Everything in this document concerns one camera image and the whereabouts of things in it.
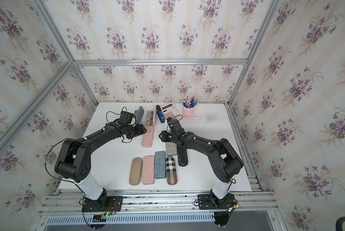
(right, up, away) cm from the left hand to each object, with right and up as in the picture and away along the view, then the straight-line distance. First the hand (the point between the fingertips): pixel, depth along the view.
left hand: (143, 132), depth 93 cm
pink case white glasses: (+2, -4, +5) cm, 7 cm away
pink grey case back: (+6, +10, +9) cm, 15 cm away
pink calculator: (+17, +15, +19) cm, 30 cm away
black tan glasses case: (+25, -14, -4) cm, 29 cm away
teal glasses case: (+12, -19, -9) cm, 24 cm away
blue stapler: (+9, +13, +18) cm, 24 cm away
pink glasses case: (+5, -24, -13) cm, 28 cm away
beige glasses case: (-2, -21, -11) cm, 24 cm away
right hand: (+13, -2, -3) cm, 14 cm away
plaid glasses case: (+19, -23, -13) cm, 32 cm away
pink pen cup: (+31, +13, +14) cm, 36 cm away
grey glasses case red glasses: (+19, -10, -2) cm, 21 cm away
